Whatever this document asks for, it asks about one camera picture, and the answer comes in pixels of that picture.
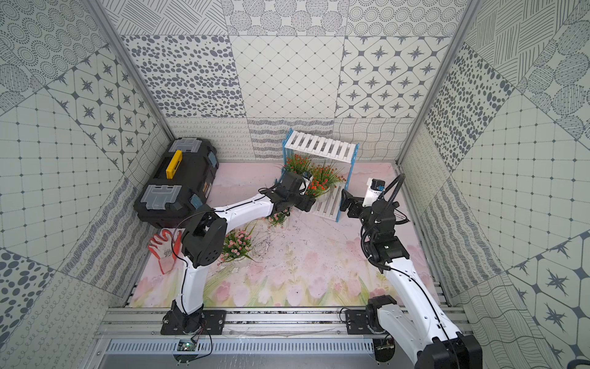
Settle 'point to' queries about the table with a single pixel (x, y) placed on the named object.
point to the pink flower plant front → (237, 244)
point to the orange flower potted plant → (319, 183)
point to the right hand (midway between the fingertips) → (355, 194)
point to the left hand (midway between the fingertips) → (316, 198)
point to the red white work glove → (165, 245)
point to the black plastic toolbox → (181, 183)
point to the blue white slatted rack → (338, 154)
